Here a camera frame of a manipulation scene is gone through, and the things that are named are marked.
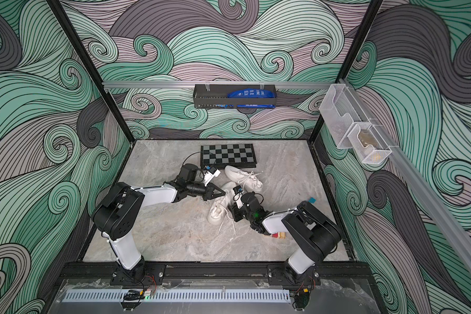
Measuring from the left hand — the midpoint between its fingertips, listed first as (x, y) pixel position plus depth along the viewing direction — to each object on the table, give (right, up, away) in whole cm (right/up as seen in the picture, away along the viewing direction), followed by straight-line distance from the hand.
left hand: (224, 191), depth 86 cm
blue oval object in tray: (+13, +46, +6) cm, 49 cm away
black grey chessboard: (-4, +16, +21) cm, 27 cm away
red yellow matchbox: (+24, -18, -4) cm, 30 cm away
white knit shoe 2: (-2, -8, 0) cm, 8 cm away
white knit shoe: (+11, +4, +7) cm, 14 cm away
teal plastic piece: (+43, -6, +7) cm, 43 cm away
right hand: (+4, -8, +6) cm, 11 cm away
